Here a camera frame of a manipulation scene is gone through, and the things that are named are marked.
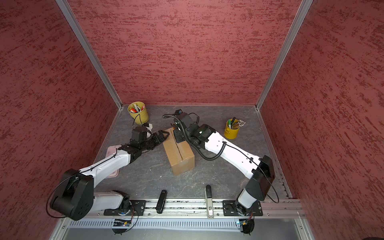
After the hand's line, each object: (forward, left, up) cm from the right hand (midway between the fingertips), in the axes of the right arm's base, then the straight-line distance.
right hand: (177, 135), depth 76 cm
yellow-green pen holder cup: (+28, +30, -17) cm, 44 cm away
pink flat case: (+4, +46, -21) cm, 51 cm away
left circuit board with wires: (-34, +30, -26) cm, 52 cm away
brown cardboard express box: (-7, -1, -8) cm, 11 cm away
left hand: (+5, +9, -11) cm, 15 cm away
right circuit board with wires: (-38, -34, -27) cm, 57 cm away
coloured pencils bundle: (+11, -36, -6) cm, 38 cm away
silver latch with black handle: (-28, -15, -19) cm, 37 cm away
